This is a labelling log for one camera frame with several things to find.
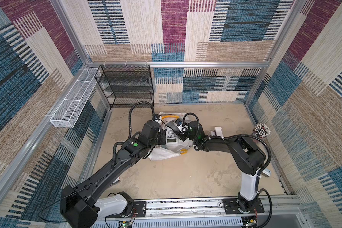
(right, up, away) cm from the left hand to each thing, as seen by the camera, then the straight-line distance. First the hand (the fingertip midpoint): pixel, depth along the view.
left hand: (164, 132), depth 77 cm
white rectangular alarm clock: (+35, -2, +20) cm, 40 cm away
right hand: (+8, +1, +19) cm, 21 cm away
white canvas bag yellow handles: (+6, -11, +17) cm, 21 cm away
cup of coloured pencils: (+55, 0, +6) cm, 55 cm away
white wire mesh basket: (-64, +11, +17) cm, 67 cm away
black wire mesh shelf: (-32, +33, +31) cm, 55 cm away
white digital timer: (+3, -8, +22) cm, 24 cm away
